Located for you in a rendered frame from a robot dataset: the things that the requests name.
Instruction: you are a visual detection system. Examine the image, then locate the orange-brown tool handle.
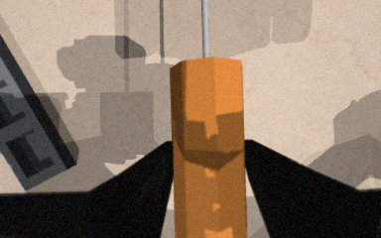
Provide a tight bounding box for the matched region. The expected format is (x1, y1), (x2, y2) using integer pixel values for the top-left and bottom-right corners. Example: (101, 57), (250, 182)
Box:
(170, 0), (247, 238)

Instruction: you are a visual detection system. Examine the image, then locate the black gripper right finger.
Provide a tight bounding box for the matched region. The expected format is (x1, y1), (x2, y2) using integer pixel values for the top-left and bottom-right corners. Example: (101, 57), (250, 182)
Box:
(244, 139), (381, 238)

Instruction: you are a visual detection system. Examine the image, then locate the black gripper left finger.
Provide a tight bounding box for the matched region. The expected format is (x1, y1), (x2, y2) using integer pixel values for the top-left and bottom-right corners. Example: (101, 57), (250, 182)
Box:
(0, 141), (174, 238)

